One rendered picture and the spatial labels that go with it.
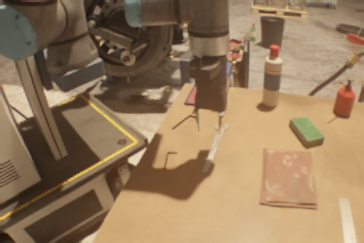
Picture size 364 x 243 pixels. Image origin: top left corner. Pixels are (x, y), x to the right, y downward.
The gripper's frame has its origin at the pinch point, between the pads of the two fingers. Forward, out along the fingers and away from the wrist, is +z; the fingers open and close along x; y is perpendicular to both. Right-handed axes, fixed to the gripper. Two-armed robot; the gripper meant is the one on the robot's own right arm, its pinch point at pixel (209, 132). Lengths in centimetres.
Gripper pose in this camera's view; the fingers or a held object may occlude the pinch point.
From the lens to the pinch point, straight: 65.1
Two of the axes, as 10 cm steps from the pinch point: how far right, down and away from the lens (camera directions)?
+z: 0.7, 8.2, 5.6
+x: -9.5, -1.3, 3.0
